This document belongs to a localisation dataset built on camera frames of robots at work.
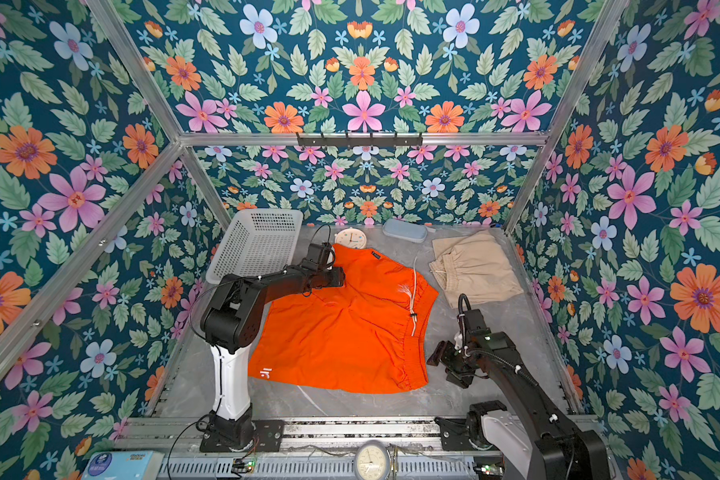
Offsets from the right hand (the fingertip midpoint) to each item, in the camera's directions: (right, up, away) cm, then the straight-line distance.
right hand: (434, 365), depth 81 cm
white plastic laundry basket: (-63, +35, +34) cm, 80 cm away
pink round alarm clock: (-27, +38, +34) cm, 57 cm away
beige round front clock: (-17, -17, -14) cm, 27 cm away
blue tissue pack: (-72, -16, -15) cm, 75 cm away
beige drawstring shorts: (+19, +27, +25) cm, 41 cm away
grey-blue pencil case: (-5, +40, +34) cm, 53 cm away
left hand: (-28, +25, +21) cm, 43 cm away
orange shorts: (-19, +5, +10) cm, 22 cm away
